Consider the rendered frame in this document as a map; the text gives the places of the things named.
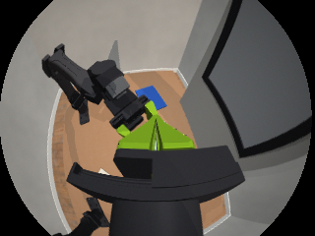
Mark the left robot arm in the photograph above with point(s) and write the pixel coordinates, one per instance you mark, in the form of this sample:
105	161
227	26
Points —
88	82

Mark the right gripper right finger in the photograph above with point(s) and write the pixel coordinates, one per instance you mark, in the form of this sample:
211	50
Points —
170	138

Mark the blue flat rectangular panel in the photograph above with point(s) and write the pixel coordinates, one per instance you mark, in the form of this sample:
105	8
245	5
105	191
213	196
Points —
153	95

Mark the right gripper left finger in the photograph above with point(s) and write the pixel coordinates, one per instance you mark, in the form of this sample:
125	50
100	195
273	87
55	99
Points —
142	137

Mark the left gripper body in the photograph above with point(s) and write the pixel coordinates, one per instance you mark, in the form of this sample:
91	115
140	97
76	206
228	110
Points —
133	112

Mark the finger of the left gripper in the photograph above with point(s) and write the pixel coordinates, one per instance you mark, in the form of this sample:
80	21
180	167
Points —
122	130
150	110

